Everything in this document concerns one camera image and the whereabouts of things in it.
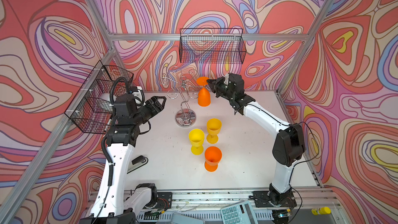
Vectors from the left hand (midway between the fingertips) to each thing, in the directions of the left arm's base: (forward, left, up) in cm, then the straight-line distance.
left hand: (163, 100), depth 68 cm
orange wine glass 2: (+15, -18, -14) cm, 28 cm away
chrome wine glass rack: (+14, -6, -32) cm, 36 cm away
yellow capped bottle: (-38, -68, -27) cm, 83 cm away
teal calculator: (-39, -35, -34) cm, 62 cm away
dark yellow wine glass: (+2, -25, -26) cm, 35 cm away
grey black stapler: (-17, +17, -31) cm, 39 cm away
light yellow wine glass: (-5, -14, -26) cm, 30 cm away
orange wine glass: (-16, -23, -22) cm, 36 cm away
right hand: (+16, -20, -4) cm, 26 cm away
